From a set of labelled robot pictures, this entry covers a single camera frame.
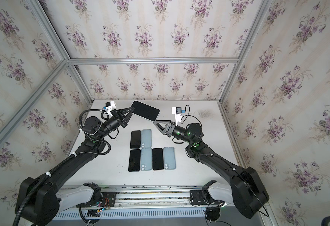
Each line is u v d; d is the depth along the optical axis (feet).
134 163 2.82
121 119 2.05
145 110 2.21
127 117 2.13
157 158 2.91
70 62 3.05
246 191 1.32
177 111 2.09
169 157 2.91
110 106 2.21
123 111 2.17
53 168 1.45
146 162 2.84
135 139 3.15
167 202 2.40
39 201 1.25
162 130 2.01
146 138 3.23
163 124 2.19
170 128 1.98
